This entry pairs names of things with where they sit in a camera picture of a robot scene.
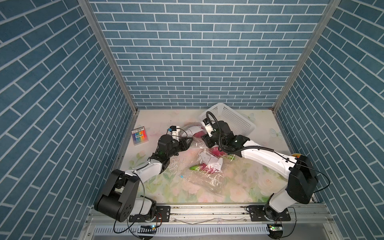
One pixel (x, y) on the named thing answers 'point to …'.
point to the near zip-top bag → (213, 183)
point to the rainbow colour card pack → (139, 135)
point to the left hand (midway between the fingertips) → (196, 140)
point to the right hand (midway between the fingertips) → (205, 135)
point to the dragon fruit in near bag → (210, 169)
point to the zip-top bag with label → (196, 132)
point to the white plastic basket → (239, 124)
